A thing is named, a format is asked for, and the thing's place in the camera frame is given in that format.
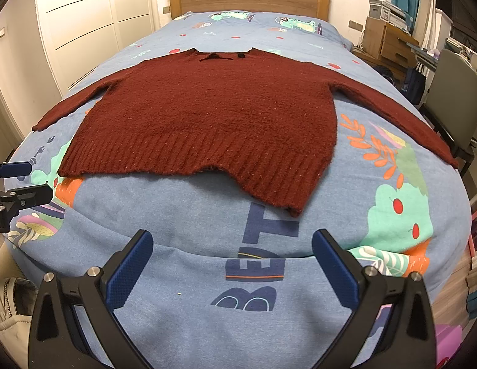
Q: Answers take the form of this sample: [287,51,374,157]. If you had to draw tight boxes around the dark red knit sweater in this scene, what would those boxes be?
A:
[35,49,454,216]

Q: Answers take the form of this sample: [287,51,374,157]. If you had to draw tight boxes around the pink object on floor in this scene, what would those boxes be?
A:
[435,324,462,368]

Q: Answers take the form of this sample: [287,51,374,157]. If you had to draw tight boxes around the beige cloth on floor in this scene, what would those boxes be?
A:
[0,277,37,368]

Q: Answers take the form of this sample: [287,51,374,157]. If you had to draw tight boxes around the white wardrobe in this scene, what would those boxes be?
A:
[0,0,157,139]

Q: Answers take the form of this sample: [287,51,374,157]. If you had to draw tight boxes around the grey-green desk chair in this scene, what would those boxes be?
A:
[419,49,477,175]

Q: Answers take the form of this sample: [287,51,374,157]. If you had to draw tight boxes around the dark blue bag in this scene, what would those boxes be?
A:
[400,68,426,106]

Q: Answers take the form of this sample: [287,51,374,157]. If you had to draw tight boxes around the wooden nightstand drawers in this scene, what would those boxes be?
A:
[353,17,419,82]

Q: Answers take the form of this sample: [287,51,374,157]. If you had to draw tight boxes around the white printer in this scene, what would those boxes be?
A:
[369,0,408,32]

